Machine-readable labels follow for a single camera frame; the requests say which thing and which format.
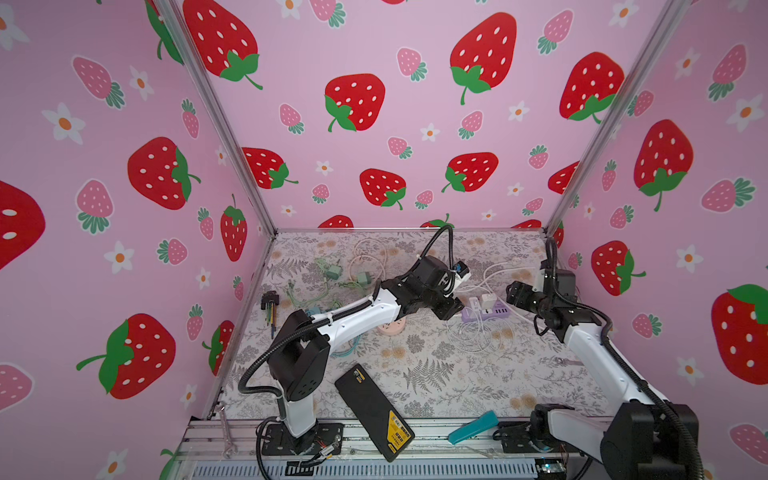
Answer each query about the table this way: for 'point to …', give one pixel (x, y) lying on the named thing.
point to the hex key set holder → (269, 302)
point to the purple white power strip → (499, 310)
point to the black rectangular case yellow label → (389, 430)
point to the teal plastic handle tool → (473, 428)
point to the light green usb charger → (362, 277)
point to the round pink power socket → (394, 328)
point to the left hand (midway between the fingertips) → (459, 298)
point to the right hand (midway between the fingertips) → (519, 289)
